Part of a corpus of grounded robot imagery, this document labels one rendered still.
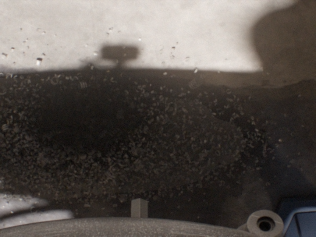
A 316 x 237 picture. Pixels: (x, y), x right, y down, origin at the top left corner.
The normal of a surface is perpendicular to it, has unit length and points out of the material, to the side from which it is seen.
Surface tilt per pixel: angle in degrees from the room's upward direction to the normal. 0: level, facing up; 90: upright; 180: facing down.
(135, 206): 92
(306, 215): 90
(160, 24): 0
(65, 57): 0
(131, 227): 106
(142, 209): 88
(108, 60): 0
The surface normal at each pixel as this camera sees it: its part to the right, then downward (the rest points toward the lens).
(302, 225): 0.10, -0.70
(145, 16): 0.09, 0.72
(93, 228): 0.05, -0.87
